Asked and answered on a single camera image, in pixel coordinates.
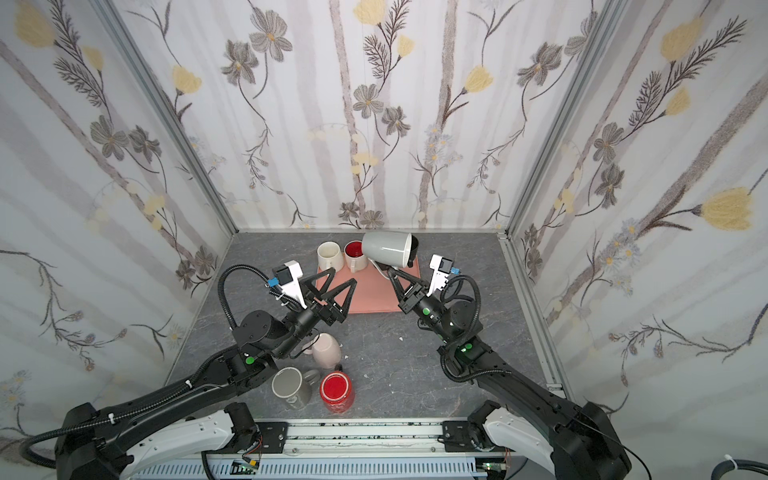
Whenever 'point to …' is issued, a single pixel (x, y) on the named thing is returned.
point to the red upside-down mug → (336, 391)
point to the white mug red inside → (354, 257)
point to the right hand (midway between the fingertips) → (387, 270)
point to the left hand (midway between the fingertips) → (339, 271)
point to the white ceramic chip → (400, 338)
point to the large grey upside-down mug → (294, 386)
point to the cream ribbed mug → (329, 255)
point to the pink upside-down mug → (325, 350)
